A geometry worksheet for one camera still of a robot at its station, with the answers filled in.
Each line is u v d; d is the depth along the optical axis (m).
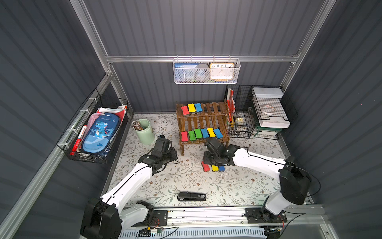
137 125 0.91
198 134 0.87
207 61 0.89
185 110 0.83
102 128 0.66
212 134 0.87
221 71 0.89
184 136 0.90
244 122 1.15
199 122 0.97
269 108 0.96
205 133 0.87
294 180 0.44
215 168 0.89
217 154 0.63
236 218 0.74
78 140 0.64
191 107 0.85
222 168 0.89
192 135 0.87
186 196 0.76
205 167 0.90
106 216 0.39
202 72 0.89
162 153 0.64
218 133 0.87
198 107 0.85
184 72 0.91
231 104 1.15
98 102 0.80
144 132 0.93
